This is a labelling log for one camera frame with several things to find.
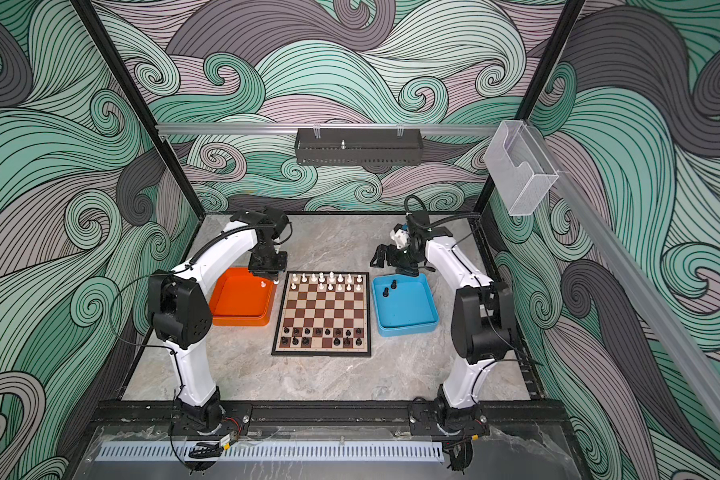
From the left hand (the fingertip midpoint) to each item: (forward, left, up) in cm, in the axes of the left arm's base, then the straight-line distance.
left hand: (278, 275), depth 87 cm
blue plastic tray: (-4, -39, -10) cm, 41 cm away
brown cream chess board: (-8, -14, -10) cm, 19 cm away
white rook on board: (+5, -3, -10) cm, 11 cm away
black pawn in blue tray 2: (+4, -36, -10) cm, 38 cm away
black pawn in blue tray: (0, -34, -10) cm, 35 cm away
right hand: (+4, -33, +1) cm, 33 cm away
